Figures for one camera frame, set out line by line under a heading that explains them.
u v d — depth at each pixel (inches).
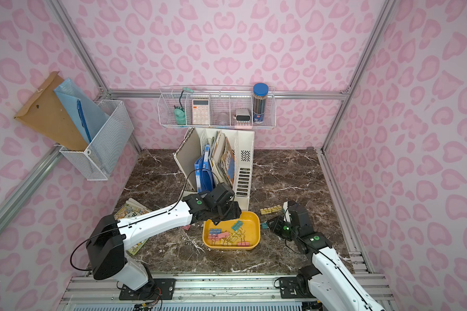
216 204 24.0
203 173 33.3
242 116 34.9
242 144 37.1
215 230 33.9
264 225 34.6
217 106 39.1
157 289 28.4
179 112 35.6
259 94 33.0
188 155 34.7
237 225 34.7
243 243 32.3
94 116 32.7
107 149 30.8
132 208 37.4
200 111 37.5
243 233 34.1
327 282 23.3
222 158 33.8
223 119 38.1
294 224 24.9
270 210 36.5
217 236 33.0
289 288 28.4
